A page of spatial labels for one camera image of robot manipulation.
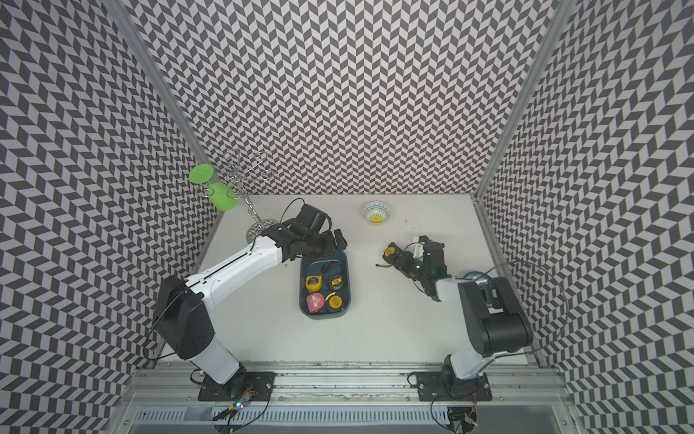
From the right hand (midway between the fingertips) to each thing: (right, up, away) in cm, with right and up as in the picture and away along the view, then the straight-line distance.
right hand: (390, 261), depth 92 cm
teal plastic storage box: (-23, -8, -1) cm, 24 cm away
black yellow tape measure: (0, +3, -1) cm, 3 cm away
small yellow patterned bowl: (-3, +17, +19) cm, 26 cm away
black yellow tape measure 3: (-19, -12, -8) cm, 24 cm away
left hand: (-18, +5, -9) cm, 21 cm away
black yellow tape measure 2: (-18, -6, -4) cm, 20 cm away
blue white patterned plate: (+28, -4, -4) cm, 29 cm away
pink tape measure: (-25, -12, -6) cm, 28 cm away
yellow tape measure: (-26, -7, -2) cm, 27 cm away
